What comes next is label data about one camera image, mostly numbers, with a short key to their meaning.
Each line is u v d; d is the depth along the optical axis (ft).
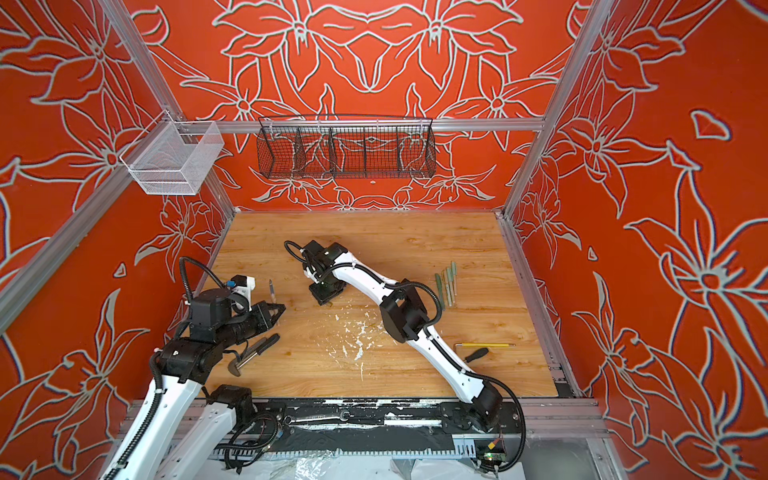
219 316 1.84
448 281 3.21
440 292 3.18
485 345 2.80
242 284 2.19
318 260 2.50
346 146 3.24
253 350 2.74
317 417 2.40
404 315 2.10
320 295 2.77
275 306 2.34
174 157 3.03
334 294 2.83
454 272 3.29
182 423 1.58
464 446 2.29
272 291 2.43
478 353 2.73
